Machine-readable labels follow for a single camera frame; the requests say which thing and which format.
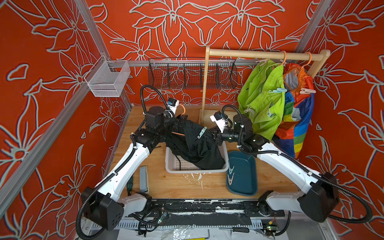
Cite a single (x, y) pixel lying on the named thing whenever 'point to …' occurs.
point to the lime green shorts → (261, 97)
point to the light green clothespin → (202, 131)
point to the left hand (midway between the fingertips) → (180, 111)
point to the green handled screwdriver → (129, 186)
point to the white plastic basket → (172, 162)
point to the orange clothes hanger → (178, 134)
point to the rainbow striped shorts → (299, 112)
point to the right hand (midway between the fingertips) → (203, 130)
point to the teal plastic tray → (241, 177)
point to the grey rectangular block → (143, 178)
